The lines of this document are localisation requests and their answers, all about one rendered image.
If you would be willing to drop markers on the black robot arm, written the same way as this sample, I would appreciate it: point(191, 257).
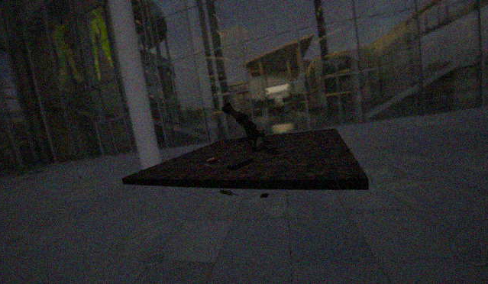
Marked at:
point(241, 119)

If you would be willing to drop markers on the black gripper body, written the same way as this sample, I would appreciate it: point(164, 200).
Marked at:
point(242, 139)

